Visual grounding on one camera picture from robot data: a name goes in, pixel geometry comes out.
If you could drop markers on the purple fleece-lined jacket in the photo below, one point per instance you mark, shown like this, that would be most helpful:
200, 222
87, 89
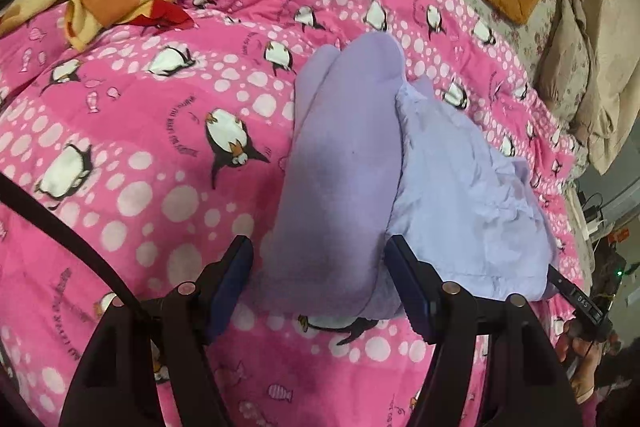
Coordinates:
340, 182

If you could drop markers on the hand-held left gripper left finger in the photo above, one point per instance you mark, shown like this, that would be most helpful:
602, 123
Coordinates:
227, 287

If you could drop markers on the beige blanket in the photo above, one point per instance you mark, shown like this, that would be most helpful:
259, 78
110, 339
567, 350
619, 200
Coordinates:
600, 57

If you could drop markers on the floral quilt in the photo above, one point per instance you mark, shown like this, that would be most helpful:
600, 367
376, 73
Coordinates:
542, 36

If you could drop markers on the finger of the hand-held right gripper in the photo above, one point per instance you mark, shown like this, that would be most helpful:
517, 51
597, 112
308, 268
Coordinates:
560, 281

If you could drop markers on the person's right hand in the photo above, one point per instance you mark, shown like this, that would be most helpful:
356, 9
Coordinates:
582, 357

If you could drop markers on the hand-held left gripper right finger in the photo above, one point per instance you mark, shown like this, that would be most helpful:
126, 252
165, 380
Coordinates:
412, 292

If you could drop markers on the pink penguin print blanket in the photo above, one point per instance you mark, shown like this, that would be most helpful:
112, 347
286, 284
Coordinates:
150, 132

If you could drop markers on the white charger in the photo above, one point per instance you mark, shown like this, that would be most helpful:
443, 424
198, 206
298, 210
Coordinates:
592, 219

